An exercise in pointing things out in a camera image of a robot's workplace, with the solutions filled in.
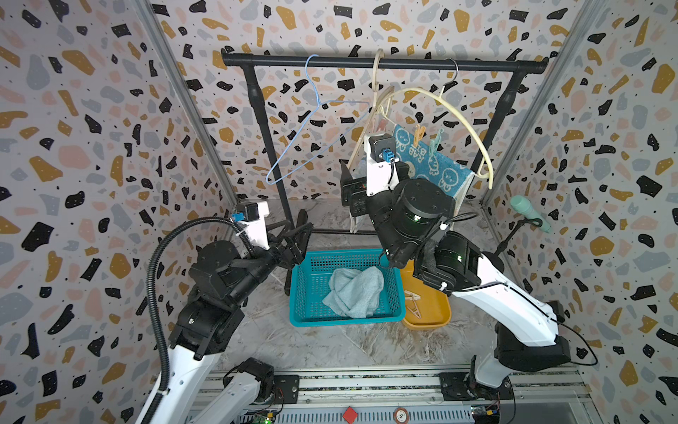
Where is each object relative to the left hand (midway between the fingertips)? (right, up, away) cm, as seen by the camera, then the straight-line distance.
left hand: (306, 224), depth 56 cm
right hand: (+13, +11, -8) cm, 19 cm away
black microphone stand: (+64, -13, +46) cm, 80 cm away
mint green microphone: (+58, +5, +18) cm, 60 cm away
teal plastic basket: (-6, -21, +38) cm, 44 cm away
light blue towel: (+10, -22, +27) cm, 36 cm away
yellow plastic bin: (+34, -28, +32) cm, 54 cm away
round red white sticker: (+23, -51, +14) cm, 57 cm away
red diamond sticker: (+9, -51, +14) cm, 53 cm away
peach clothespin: (+30, -29, +31) cm, 52 cm away
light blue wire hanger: (-14, +33, +48) cm, 60 cm away
